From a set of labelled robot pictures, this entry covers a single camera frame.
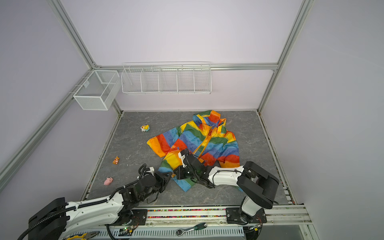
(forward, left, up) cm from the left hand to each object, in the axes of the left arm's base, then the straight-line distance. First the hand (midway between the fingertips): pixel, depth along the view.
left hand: (174, 174), depth 80 cm
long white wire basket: (+57, -1, +23) cm, 61 cm away
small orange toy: (+14, +38, -7) cm, 41 cm away
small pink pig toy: (+1, +39, -7) cm, 39 cm away
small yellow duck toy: (+36, +23, -4) cm, 43 cm away
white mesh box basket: (+56, +51, +16) cm, 77 cm away
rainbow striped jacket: (+27, -20, -5) cm, 34 cm away
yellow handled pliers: (-24, +41, -6) cm, 48 cm away
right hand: (+1, +1, -1) cm, 2 cm away
